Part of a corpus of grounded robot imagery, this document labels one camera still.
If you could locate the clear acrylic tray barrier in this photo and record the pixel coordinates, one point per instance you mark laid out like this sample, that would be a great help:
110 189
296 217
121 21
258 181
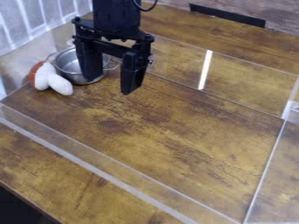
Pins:
198 149

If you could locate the white plush mushroom brown cap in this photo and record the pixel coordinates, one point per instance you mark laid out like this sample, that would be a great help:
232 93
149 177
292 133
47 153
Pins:
45 78

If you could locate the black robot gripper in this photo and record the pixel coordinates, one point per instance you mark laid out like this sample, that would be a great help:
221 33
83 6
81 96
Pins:
113 33

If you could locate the black bar at table edge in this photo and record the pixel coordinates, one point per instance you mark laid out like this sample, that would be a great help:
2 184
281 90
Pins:
248 20

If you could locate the silver metal pot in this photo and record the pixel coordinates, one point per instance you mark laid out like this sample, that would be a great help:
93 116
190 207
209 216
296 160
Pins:
67 66

